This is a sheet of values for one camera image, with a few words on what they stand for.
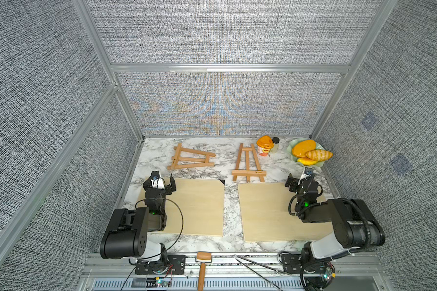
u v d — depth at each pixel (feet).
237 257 2.50
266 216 2.84
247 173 3.27
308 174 2.55
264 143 3.39
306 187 2.26
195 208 3.19
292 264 2.40
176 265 2.42
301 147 3.48
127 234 1.50
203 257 2.44
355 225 1.49
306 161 3.37
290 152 3.50
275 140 3.48
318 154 3.28
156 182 2.44
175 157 3.41
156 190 2.51
